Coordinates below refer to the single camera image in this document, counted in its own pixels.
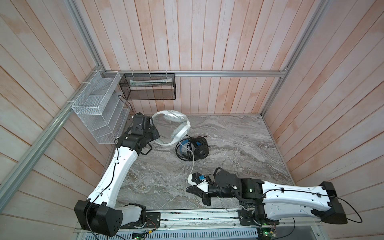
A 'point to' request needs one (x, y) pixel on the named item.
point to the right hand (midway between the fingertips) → (188, 190)
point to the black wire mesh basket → (149, 86)
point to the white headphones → (181, 132)
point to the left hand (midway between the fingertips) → (156, 134)
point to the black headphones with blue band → (201, 148)
